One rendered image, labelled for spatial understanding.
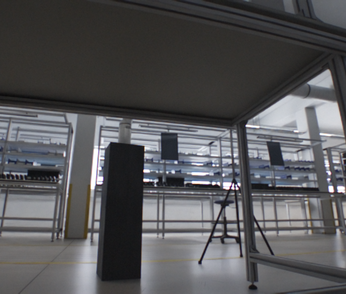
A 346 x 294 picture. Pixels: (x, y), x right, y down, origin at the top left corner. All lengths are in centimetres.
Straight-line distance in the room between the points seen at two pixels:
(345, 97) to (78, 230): 480
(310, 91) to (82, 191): 549
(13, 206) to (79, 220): 305
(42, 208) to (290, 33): 736
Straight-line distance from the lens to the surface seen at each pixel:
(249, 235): 152
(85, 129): 553
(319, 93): 707
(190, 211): 813
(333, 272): 112
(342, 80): 110
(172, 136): 506
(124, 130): 188
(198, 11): 82
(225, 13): 86
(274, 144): 613
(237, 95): 142
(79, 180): 529
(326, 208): 763
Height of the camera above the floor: 35
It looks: 17 degrees up
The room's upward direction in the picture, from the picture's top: straight up
